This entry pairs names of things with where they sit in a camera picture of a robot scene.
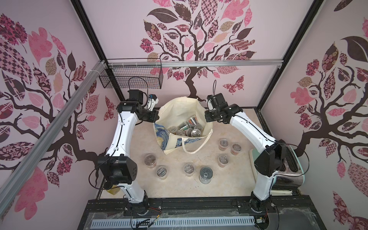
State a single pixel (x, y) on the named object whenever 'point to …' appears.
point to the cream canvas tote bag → (182, 121)
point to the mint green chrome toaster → (293, 178)
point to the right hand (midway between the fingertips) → (208, 113)
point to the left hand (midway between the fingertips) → (156, 120)
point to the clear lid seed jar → (195, 132)
